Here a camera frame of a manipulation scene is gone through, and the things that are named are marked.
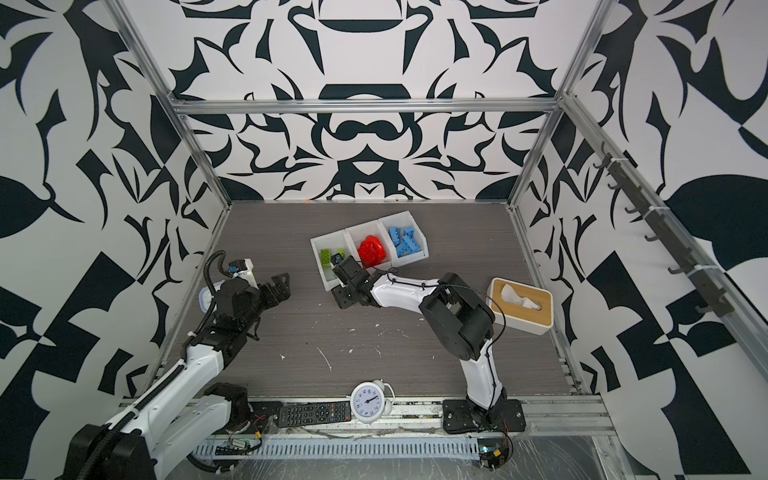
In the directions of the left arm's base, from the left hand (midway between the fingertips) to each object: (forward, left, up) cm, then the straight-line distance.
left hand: (274, 275), depth 83 cm
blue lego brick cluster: (+17, -38, -9) cm, 43 cm away
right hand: (+1, -18, -11) cm, 21 cm away
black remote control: (-32, -12, -13) cm, 36 cm away
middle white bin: (+19, -21, -8) cm, 29 cm away
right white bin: (+27, -38, -9) cm, 48 cm away
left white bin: (+17, -11, -10) cm, 22 cm away
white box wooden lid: (-8, -70, -9) cm, 71 cm away
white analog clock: (-30, -26, -12) cm, 41 cm away
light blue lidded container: (0, +24, -11) cm, 26 cm away
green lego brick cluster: (+14, -11, -12) cm, 21 cm away
